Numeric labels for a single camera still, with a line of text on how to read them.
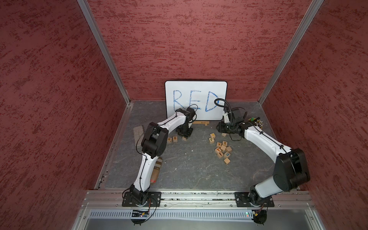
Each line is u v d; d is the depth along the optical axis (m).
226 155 0.88
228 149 0.92
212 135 0.97
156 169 0.82
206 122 1.01
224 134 0.96
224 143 0.93
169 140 0.95
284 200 0.76
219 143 0.92
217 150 0.90
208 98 0.95
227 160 0.86
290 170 0.43
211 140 0.95
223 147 0.92
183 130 0.87
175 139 0.95
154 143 0.57
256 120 0.87
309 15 0.74
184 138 0.95
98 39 0.83
